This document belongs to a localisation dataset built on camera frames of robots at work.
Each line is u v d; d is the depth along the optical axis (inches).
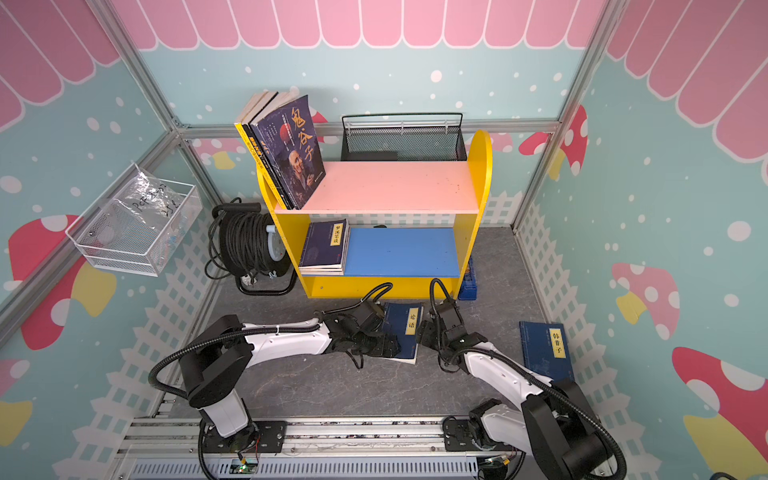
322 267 34.1
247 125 21.2
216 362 18.2
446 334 26.4
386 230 48.8
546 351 34.6
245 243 34.3
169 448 29.2
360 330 27.1
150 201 29.0
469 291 37.8
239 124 21.4
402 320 36.4
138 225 28.4
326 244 36.2
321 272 34.3
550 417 16.3
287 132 24.3
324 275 35.1
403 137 36.0
